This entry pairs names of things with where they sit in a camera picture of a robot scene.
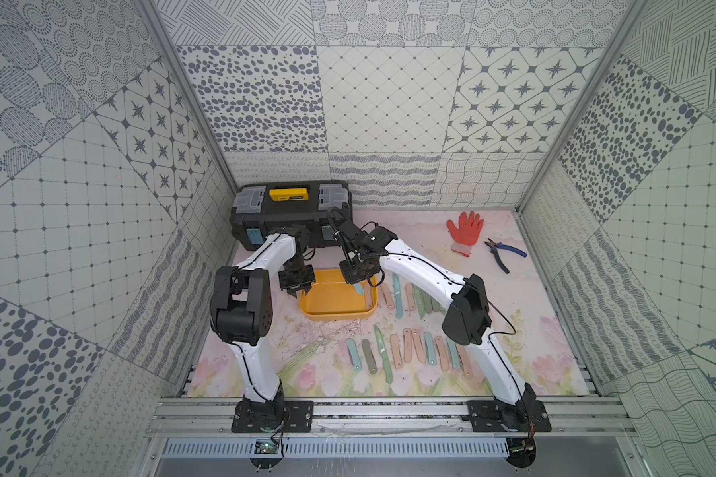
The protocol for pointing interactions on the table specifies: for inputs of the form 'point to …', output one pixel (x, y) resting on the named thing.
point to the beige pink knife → (396, 351)
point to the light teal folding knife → (350, 344)
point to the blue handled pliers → (498, 244)
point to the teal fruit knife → (358, 288)
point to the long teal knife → (397, 295)
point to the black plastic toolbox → (259, 209)
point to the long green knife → (383, 353)
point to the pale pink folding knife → (387, 295)
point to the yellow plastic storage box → (332, 297)
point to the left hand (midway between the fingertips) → (312, 292)
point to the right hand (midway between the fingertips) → (355, 279)
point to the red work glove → (466, 234)
